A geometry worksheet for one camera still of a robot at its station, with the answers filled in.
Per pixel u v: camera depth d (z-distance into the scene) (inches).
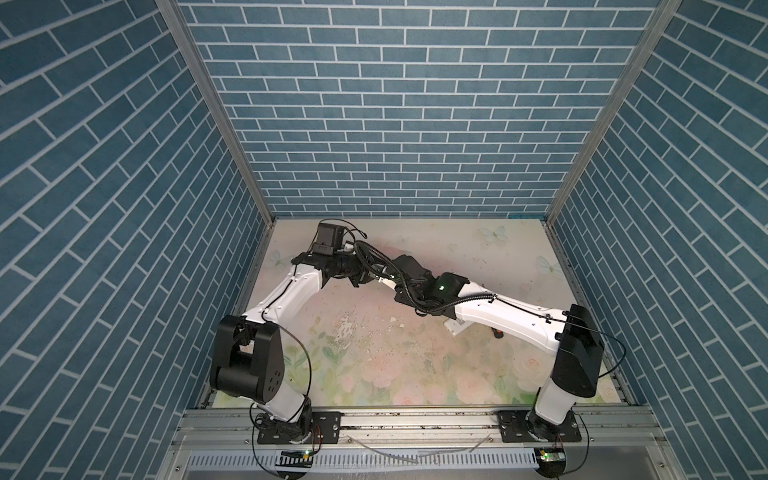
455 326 35.5
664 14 27.8
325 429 29.1
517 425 29.0
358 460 30.3
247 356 17.7
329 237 26.8
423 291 23.2
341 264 28.2
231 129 36.9
